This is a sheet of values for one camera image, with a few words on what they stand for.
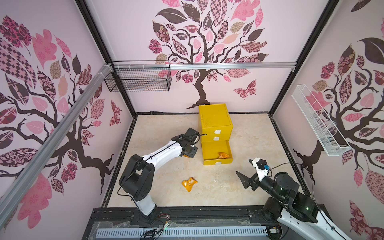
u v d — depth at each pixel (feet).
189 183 2.73
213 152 3.16
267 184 1.91
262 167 1.81
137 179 1.47
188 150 2.12
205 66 4.48
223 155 3.10
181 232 2.29
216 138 2.95
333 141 2.12
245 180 1.97
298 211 1.62
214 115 2.96
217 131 2.78
